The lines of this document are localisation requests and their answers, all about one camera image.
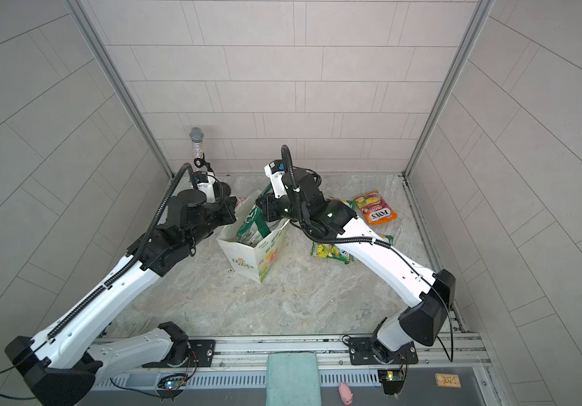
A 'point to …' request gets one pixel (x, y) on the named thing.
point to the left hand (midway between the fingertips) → (243, 196)
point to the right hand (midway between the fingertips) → (255, 202)
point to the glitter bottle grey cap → (196, 134)
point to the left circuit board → (170, 386)
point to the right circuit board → (392, 381)
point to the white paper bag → (254, 262)
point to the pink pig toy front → (345, 393)
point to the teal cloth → (293, 379)
